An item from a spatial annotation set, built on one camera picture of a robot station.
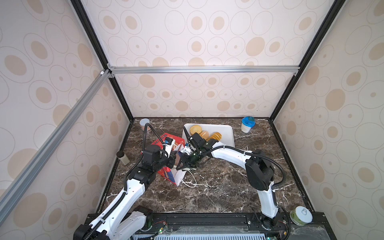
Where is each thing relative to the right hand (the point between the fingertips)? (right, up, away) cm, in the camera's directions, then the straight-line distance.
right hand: (179, 169), depth 81 cm
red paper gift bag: (-4, -2, -4) cm, 6 cm away
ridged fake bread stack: (+23, +18, +25) cm, 38 cm away
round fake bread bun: (+9, +23, +25) cm, 35 cm away
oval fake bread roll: (+15, +19, +22) cm, 33 cm away
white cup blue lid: (+45, +27, +24) cm, 58 cm away
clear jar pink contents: (-30, +27, +29) cm, 50 cm away
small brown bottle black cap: (-35, +6, +8) cm, 36 cm away
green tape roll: (+59, -20, -9) cm, 63 cm away
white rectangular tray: (+32, +16, +26) cm, 44 cm away
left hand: (0, +11, -3) cm, 12 cm away
